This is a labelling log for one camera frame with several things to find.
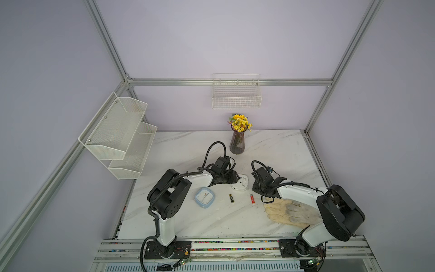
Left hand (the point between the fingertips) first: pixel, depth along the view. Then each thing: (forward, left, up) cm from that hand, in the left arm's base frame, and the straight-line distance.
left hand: (235, 180), depth 94 cm
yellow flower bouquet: (+23, -2, +23) cm, 32 cm away
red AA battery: (-10, -8, -1) cm, 13 cm away
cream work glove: (-18, -28, -1) cm, 33 cm away
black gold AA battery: (-10, +3, -1) cm, 11 cm away
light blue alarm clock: (-10, +17, 0) cm, 20 cm away
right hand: (-4, -13, -2) cm, 14 cm away
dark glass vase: (+21, -2, +6) cm, 22 cm away
